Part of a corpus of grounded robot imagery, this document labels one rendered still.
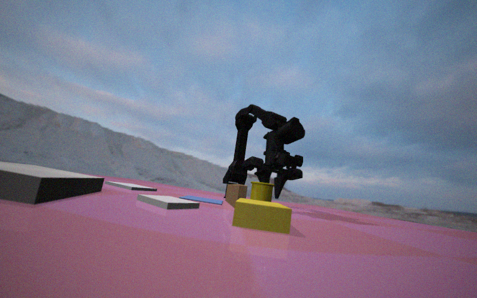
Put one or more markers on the yellow rectangular block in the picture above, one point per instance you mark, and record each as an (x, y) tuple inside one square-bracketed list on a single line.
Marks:
[(261, 215)]

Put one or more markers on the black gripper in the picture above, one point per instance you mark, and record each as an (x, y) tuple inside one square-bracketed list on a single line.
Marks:
[(264, 170)]

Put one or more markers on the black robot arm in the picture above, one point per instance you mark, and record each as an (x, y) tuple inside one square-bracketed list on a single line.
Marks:
[(283, 132)]

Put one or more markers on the long wooden bar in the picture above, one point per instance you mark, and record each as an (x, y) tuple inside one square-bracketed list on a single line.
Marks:
[(235, 192)]

